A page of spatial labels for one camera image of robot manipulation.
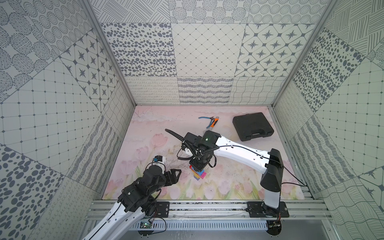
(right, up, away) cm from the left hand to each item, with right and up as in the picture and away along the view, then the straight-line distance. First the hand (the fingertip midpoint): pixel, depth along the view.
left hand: (179, 174), depth 74 cm
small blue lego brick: (+7, +6, -8) cm, 12 cm away
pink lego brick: (+12, 0, 0) cm, 12 cm away
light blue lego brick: (+10, +1, -1) cm, 11 cm away
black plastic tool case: (+47, +23, +27) cm, 59 cm away
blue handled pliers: (+20, +29, +40) cm, 53 cm away
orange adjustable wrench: (+22, +26, +36) cm, 49 cm away
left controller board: (-16, -24, -3) cm, 29 cm away
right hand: (+10, +3, 0) cm, 11 cm away
